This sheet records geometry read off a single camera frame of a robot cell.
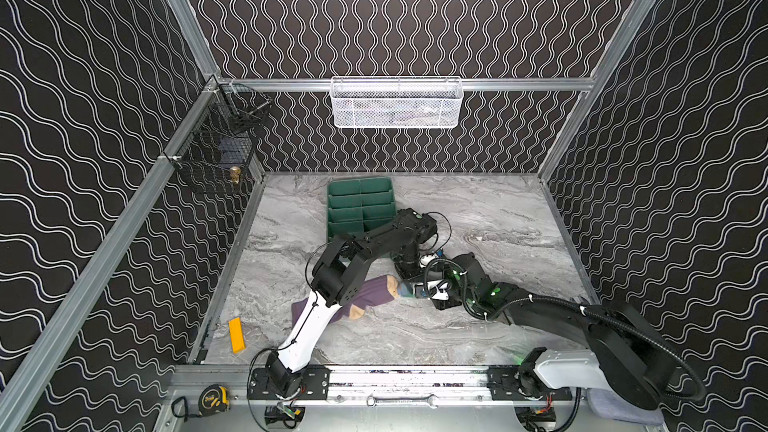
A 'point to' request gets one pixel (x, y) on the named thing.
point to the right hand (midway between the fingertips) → (436, 274)
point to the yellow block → (237, 334)
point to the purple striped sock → (377, 289)
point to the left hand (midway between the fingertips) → (420, 294)
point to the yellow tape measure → (213, 398)
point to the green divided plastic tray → (358, 205)
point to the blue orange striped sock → (406, 290)
